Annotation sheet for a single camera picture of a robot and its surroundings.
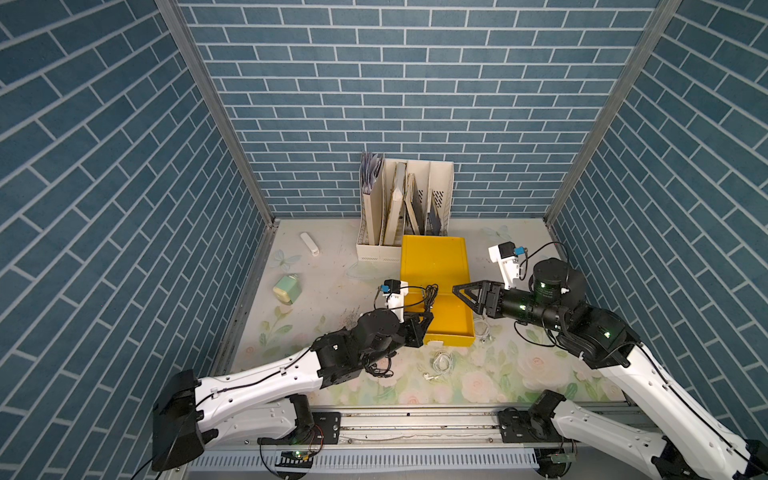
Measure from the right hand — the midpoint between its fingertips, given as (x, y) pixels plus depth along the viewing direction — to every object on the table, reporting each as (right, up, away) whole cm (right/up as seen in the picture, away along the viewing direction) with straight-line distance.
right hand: (462, 292), depth 61 cm
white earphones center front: (-1, -24, +24) cm, 34 cm away
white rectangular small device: (-46, +10, +48) cm, 67 cm away
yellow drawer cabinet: (-2, +6, +19) cm, 20 cm away
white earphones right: (+12, -16, +30) cm, 36 cm away
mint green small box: (-48, -4, +31) cm, 57 cm away
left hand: (-3, -8, +6) cm, 11 cm away
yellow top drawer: (0, -10, +14) cm, 17 cm away
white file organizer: (-12, +25, +32) cm, 43 cm away
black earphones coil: (-6, -2, +10) cm, 11 cm away
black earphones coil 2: (-22, -24, +21) cm, 39 cm away
